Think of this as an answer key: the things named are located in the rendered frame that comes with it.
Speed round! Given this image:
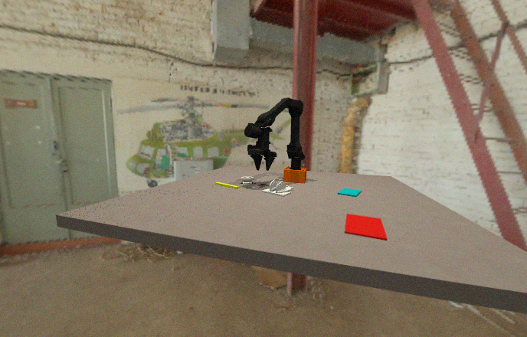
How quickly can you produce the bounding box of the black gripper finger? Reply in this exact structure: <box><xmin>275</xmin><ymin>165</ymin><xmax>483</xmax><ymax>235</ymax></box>
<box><xmin>250</xmin><ymin>155</ymin><xmax>263</xmax><ymax>170</ymax></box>
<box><xmin>264</xmin><ymin>157</ymin><xmax>275</xmax><ymax>171</ymax></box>

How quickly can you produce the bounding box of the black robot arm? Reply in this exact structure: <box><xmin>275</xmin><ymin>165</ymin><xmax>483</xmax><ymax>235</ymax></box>
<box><xmin>244</xmin><ymin>97</ymin><xmax>305</xmax><ymax>170</ymax></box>

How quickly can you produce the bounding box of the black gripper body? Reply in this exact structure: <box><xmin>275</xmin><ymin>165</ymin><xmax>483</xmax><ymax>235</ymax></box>
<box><xmin>248</xmin><ymin>139</ymin><xmax>277</xmax><ymax>158</ymax></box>

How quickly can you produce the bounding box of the teal rectangular plate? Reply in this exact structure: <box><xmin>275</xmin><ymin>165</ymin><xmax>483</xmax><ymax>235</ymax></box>
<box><xmin>338</xmin><ymin>188</ymin><xmax>362</xmax><ymax>197</ymax></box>

